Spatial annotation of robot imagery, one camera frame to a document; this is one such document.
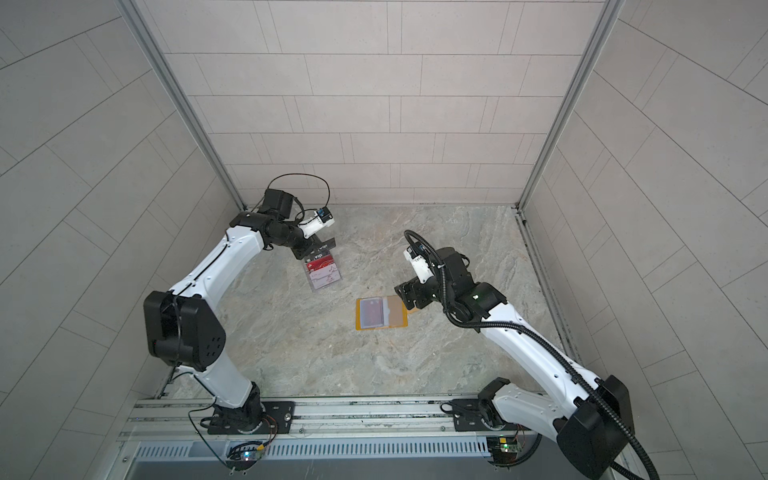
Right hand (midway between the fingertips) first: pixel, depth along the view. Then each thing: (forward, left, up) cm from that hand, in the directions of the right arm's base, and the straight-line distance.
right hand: (406, 284), depth 76 cm
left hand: (+17, +23, +1) cm, 29 cm away
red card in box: (+17, +27, -12) cm, 34 cm away
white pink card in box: (+13, +25, -13) cm, 31 cm away
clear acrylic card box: (+11, +29, -12) cm, 33 cm away
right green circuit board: (-34, -19, -19) cm, 43 cm away
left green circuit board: (-32, +39, -15) cm, 53 cm away
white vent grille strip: (-31, +22, -18) cm, 42 cm away
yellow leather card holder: (+1, +8, -17) cm, 18 cm away
